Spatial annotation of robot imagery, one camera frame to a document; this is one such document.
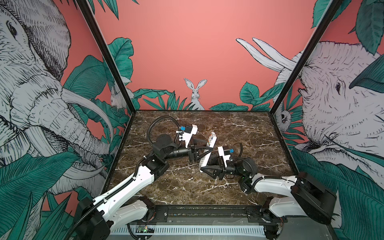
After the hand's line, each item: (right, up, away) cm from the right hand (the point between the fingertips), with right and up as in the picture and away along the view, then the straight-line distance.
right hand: (202, 167), depth 63 cm
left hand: (+3, +9, -4) cm, 10 cm away
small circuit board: (-27, -32, +7) cm, 42 cm away
